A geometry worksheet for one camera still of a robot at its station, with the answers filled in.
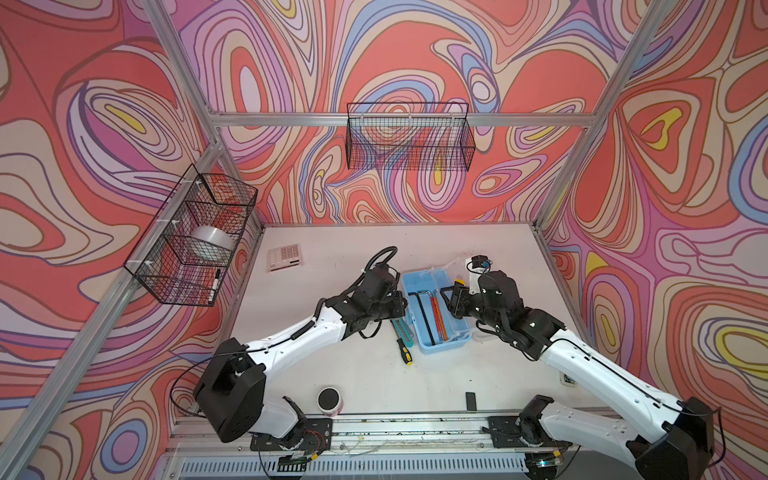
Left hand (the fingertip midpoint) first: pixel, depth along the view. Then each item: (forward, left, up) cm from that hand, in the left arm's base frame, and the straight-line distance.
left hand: (415, 299), depth 80 cm
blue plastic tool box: (-6, -12, -7) cm, 15 cm away
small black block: (-22, -15, -16) cm, 31 cm away
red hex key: (+3, -8, -14) cm, 17 cm away
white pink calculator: (+26, +45, -14) cm, 54 cm away
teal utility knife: (-4, +3, -12) cm, 13 cm away
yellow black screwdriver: (-9, +3, -15) cm, 17 cm away
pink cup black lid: (-23, +22, -11) cm, 34 cm away
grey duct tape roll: (+4, +49, +18) cm, 52 cm away
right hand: (-1, -9, +3) cm, 10 cm away
